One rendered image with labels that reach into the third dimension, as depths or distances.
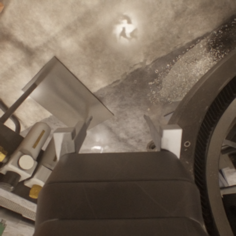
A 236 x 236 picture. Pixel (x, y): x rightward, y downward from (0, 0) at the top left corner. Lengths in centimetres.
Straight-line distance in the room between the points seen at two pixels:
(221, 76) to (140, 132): 67
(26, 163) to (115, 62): 53
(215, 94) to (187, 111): 7
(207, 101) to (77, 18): 57
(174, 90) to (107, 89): 32
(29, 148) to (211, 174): 56
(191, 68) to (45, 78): 68
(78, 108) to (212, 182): 76
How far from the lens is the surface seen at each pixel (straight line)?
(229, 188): 108
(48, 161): 70
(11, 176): 64
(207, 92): 41
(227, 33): 80
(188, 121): 37
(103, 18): 73
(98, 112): 93
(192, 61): 79
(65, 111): 99
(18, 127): 120
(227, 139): 48
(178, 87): 84
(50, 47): 83
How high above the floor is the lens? 71
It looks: 48 degrees down
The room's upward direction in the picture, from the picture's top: 171 degrees counter-clockwise
